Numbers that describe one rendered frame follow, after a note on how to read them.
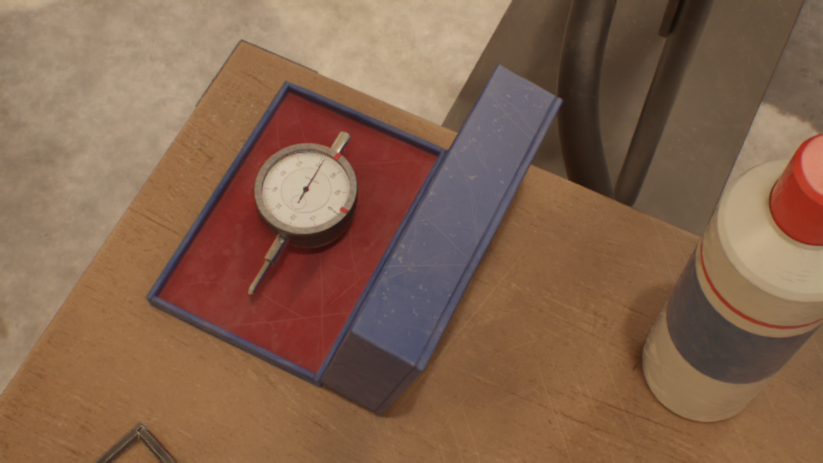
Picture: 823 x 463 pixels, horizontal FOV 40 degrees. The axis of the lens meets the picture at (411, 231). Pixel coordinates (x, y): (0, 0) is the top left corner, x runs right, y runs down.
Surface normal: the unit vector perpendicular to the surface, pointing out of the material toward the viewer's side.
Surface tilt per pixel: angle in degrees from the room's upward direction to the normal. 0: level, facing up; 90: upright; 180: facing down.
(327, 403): 0
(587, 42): 35
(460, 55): 0
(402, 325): 13
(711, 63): 0
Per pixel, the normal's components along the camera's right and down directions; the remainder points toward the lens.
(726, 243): -0.88, -0.02
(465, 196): 0.20, -0.33
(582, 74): 0.04, 0.27
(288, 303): 0.00, -0.43
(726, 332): -0.62, 0.71
